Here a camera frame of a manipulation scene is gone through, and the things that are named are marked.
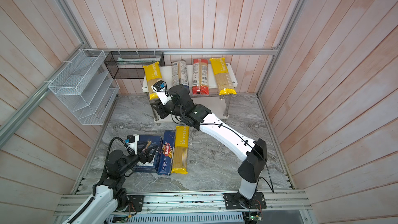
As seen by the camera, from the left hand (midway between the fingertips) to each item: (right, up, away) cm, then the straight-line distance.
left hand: (153, 147), depth 80 cm
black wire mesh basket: (-23, +50, +24) cm, 60 cm away
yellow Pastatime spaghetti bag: (+14, -6, +8) cm, 17 cm away
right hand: (+3, +23, -12) cm, 26 cm away
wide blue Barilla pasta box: (+1, -9, -2) cm, 10 cm away
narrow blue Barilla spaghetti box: (+6, -9, +3) cm, 11 cm away
